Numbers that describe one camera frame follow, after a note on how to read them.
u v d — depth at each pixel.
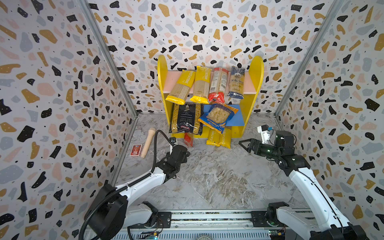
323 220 0.40
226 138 1.04
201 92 0.72
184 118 0.92
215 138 1.04
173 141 0.76
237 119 1.00
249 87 0.81
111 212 0.40
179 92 0.72
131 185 0.47
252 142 0.65
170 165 0.64
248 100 0.82
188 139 1.00
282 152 0.58
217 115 0.97
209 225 0.73
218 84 0.75
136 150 0.98
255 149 0.66
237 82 0.78
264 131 0.68
